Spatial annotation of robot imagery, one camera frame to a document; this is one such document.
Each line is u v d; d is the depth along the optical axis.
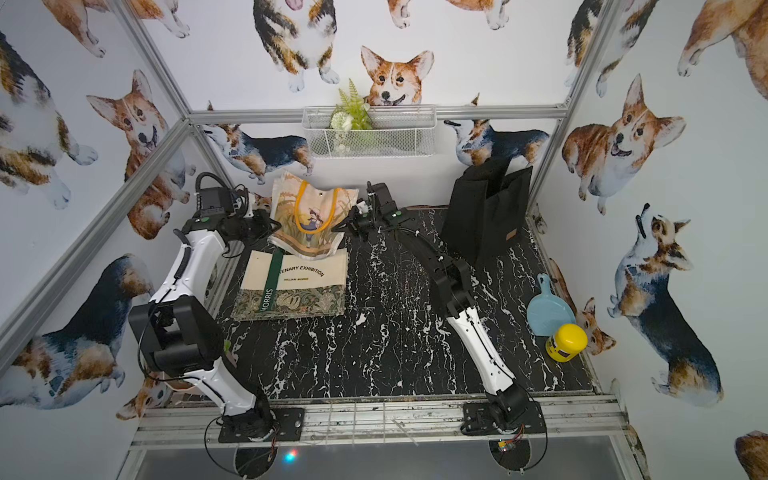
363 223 0.86
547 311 0.93
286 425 0.74
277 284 1.00
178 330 0.50
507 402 0.65
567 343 0.76
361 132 0.84
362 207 0.93
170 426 0.75
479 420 0.73
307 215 0.98
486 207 0.84
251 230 0.74
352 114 0.82
